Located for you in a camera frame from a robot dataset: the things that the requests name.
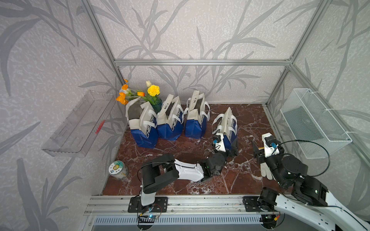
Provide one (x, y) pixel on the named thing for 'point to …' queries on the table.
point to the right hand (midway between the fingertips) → (259, 137)
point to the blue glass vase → (156, 102)
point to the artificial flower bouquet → (126, 94)
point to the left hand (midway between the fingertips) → (232, 138)
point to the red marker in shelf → (99, 126)
